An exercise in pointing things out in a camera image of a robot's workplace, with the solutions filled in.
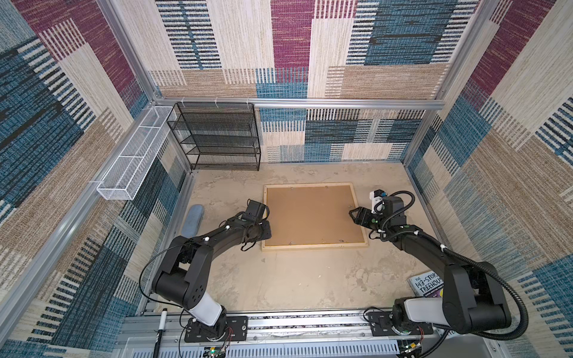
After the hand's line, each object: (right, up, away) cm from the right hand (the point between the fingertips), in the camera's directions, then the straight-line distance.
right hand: (355, 216), depth 90 cm
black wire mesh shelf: (-61, +36, +21) cm, 74 cm away
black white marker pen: (-67, -37, -19) cm, 79 cm away
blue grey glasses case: (-68, -1, +9) cm, 68 cm away
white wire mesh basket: (-79, +17, -17) cm, 82 cm away
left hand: (-35, -6, +3) cm, 36 cm away
